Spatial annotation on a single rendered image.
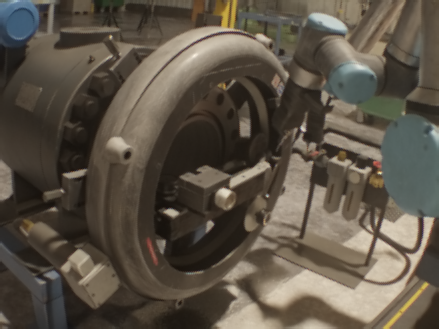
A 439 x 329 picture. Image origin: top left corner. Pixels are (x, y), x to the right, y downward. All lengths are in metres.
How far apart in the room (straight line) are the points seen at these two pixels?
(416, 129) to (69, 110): 0.91
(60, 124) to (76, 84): 0.12
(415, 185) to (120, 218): 0.60
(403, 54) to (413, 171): 0.36
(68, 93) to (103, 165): 0.37
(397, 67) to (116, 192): 0.63
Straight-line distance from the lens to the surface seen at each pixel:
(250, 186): 1.27
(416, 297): 1.41
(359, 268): 2.07
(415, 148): 0.63
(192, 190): 1.03
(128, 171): 0.93
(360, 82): 0.88
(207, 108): 1.26
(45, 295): 1.40
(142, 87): 0.95
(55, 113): 1.27
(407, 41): 0.93
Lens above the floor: 1.07
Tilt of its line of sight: 22 degrees down
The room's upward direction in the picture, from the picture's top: 6 degrees clockwise
